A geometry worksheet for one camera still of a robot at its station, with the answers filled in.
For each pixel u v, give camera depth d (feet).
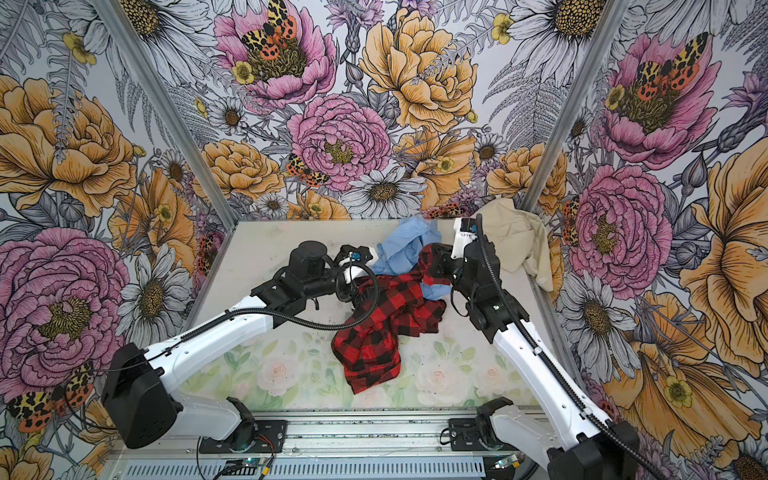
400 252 3.34
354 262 2.01
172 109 2.94
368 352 2.81
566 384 1.40
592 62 2.61
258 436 2.40
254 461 2.33
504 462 2.35
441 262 2.10
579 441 1.26
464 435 2.42
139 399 1.30
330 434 2.50
